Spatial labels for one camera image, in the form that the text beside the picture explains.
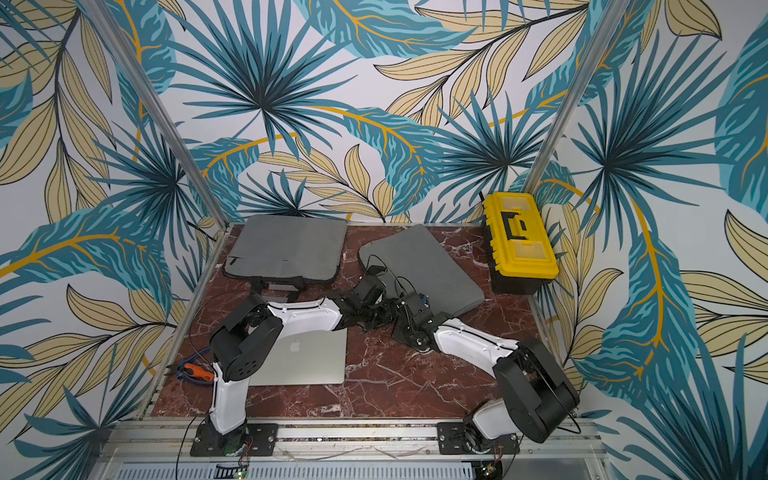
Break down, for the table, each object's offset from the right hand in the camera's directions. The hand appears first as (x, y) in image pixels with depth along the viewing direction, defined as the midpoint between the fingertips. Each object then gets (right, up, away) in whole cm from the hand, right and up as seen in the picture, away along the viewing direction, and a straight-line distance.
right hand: (396, 332), depth 89 cm
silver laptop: (-24, -5, -6) cm, 26 cm away
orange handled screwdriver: (-56, -8, -7) cm, 57 cm away
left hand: (+1, +4, +1) cm, 4 cm away
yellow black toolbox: (+38, +22, +1) cm, 44 cm away
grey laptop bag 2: (+6, +21, +18) cm, 29 cm away
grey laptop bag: (-38, +24, +17) cm, 48 cm away
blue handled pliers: (-62, -9, -6) cm, 63 cm away
